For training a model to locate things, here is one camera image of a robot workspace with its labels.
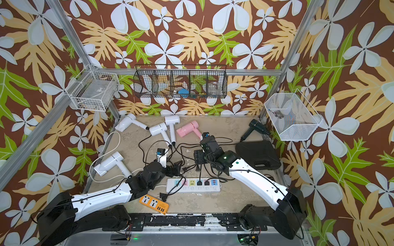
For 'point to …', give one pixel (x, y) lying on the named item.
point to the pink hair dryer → (189, 127)
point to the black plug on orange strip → (163, 196)
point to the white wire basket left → (93, 90)
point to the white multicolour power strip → (193, 185)
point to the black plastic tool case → (260, 153)
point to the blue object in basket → (184, 93)
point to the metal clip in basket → (279, 114)
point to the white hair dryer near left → (116, 158)
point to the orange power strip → (158, 205)
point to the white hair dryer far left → (129, 121)
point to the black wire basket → (181, 81)
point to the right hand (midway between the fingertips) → (198, 152)
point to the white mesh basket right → (291, 116)
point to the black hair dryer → (257, 125)
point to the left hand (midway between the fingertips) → (176, 158)
